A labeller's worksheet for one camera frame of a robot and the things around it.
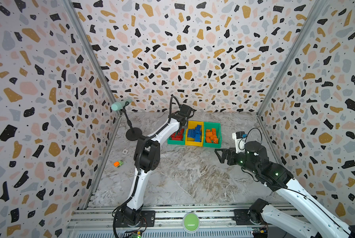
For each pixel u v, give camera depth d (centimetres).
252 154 51
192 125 110
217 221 73
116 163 89
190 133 106
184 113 79
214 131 107
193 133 103
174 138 99
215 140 103
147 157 58
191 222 72
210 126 106
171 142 100
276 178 47
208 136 105
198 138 103
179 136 103
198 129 106
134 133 106
